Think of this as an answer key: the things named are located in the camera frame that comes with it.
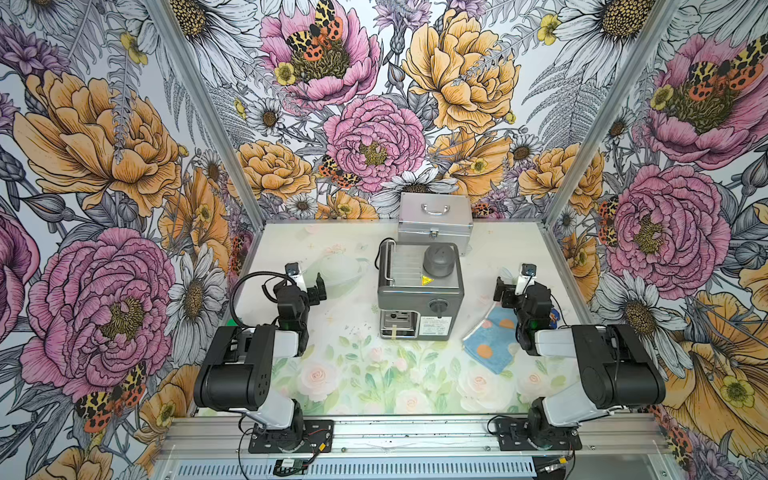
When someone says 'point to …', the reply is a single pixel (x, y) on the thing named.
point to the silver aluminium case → (435, 218)
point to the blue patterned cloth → (489, 342)
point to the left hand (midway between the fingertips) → (305, 283)
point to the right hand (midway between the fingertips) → (512, 284)
